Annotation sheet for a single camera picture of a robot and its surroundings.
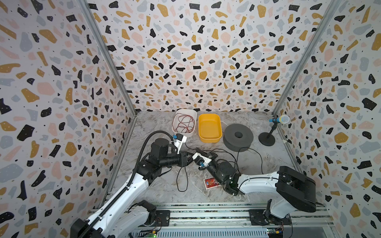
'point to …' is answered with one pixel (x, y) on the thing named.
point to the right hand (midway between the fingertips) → (197, 145)
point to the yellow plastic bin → (210, 128)
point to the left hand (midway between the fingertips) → (196, 155)
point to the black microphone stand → (267, 139)
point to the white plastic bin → (192, 112)
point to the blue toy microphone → (284, 119)
